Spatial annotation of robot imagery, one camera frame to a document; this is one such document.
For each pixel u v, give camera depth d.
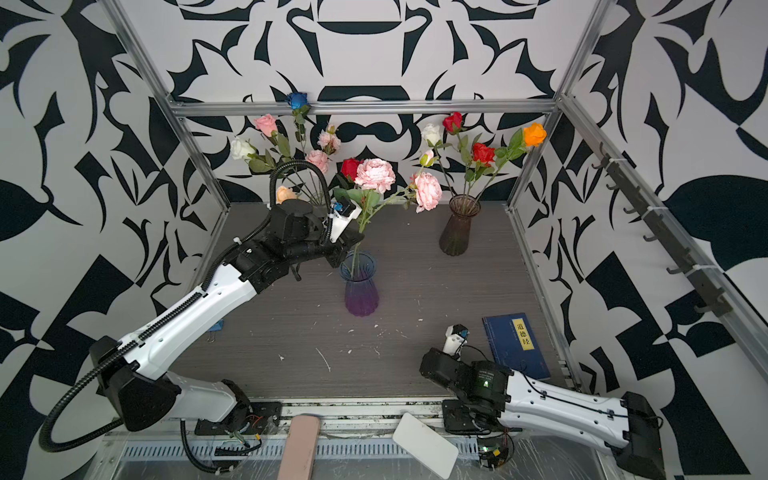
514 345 0.86
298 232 0.55
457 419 0.74
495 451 0.71
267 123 0.81
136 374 0.39
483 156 0.87
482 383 0.56
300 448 0.68
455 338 0.73
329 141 0.90
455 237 1.04
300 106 0.85
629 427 0.46
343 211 0.58
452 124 0.89
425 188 0.56
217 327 0.48
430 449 0.68
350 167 0.70
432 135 0.79
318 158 0.85
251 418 0.72
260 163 0.79
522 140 0.83
